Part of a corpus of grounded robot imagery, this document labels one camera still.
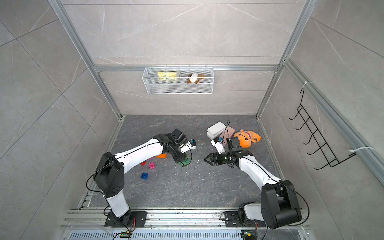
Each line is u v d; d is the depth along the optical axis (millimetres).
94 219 746
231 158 634
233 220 727
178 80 862
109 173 503
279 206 412
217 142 777
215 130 1051
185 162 898
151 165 904
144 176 868
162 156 614
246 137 949
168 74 835
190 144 772
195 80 860
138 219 731
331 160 587
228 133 1095
